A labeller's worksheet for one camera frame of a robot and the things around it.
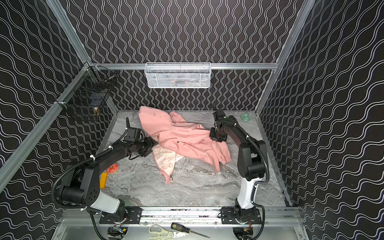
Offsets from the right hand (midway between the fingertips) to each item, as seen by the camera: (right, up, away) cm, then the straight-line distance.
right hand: (215, 139), depth 94 cm
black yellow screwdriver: (-20, -39, -24) cm, 51 cm away
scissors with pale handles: (-30, -41, -25) cm, 57 cm away
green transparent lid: (+27, +16, +22) cm, 38 cm away
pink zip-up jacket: (-24, +1, +1) cm, 24 cm away
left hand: (-34, -4, -4) cm, 34 cm away
